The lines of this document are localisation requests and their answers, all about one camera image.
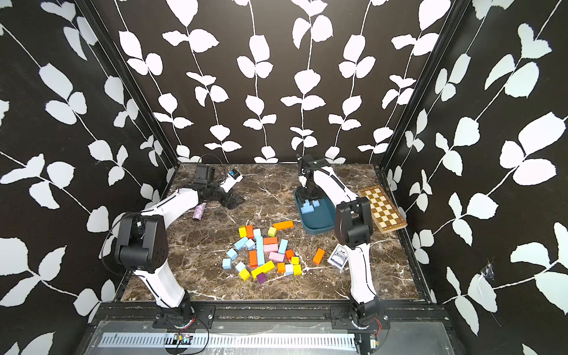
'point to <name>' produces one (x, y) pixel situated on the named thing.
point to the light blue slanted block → (282, 246)
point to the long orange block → (284, 225)
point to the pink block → (274, 256)
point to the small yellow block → (244, 274)
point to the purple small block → (262, 278)
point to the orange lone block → (319, 256)
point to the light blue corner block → (227, 263)
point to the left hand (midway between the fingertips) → (238, 190)
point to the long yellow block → (262, 268)
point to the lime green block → (272, 231)
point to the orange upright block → (253, 259)
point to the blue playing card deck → (339, 256)
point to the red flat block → (270, 240)
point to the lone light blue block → (316, 203)
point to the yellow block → (242, 231)
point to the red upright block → (250, 231)
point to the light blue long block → (240, 243)
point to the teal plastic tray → (317, 210)
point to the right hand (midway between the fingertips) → (304, 196)
